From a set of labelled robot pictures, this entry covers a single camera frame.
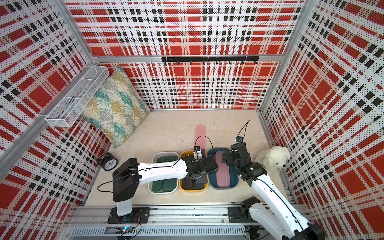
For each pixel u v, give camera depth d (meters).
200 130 1.10
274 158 0.73
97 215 0.75
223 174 0.86
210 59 0.88
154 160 0.88
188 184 0.78
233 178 0.85
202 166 0.62
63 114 0.69
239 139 0.70
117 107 0.88
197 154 0.72
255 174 0.52
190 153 0.92
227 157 0.72
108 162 0.86
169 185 0.78
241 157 0.58
